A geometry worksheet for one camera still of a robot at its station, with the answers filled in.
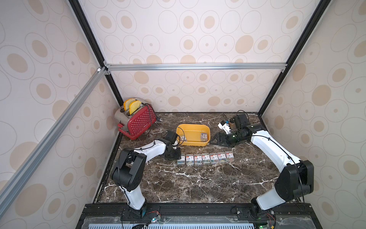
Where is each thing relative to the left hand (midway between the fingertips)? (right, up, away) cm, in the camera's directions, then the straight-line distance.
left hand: (183, 156), depth 91 cm
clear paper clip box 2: (+15, +11, +11) cm, 22 cm away
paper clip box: (0, +11, +12) cm, 16 cm away
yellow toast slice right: (-33, +33, +4) cm, 47 cm away
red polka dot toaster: (-34, +20, +4) cm, 40 cm away
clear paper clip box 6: (+20, -2, +1) cm, 20 cm away
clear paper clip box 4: (+10, -2, +1) cm, 10 cm away
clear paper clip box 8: (+30, 0, +2) cm, 30 cm away
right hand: (+18, +9, -10) cm, 22 cm away
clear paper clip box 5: (+15, -1, +1) cm, 15 cm away
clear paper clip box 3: (+4, -2, +1) cm, 5 cm away
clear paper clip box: (-1, -3, +1) cm, 3 cm away
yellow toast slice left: (-39, +35, +6) cm, 53 cm away
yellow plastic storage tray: (+7, +13, +16) cm, 22 cm away
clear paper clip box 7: (+25, -1, +1) cm, 25 cm away
